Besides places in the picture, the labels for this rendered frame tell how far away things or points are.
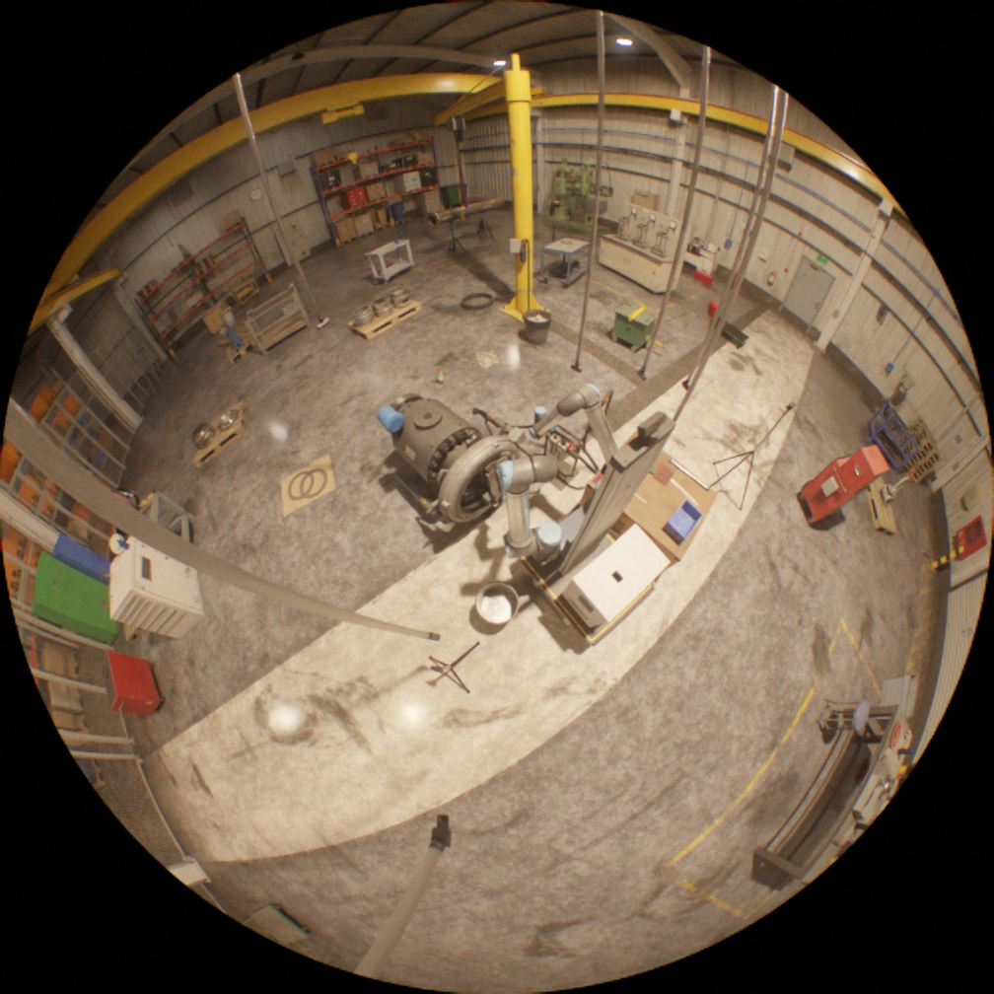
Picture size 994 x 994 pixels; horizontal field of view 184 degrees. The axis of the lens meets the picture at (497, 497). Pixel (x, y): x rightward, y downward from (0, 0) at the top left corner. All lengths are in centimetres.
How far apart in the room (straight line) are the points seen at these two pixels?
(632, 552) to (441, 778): 233
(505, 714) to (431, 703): 60
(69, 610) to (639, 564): 798
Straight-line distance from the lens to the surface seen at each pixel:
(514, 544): 170
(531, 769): 280
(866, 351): 1157
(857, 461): 414
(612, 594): 186
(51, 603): 720
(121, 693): 525
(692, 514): 270
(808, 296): 1127
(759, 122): 1135
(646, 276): 736
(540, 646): 260
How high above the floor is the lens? 259
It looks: 62 degrees down
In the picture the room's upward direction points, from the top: 7 degrees counter-clockwise
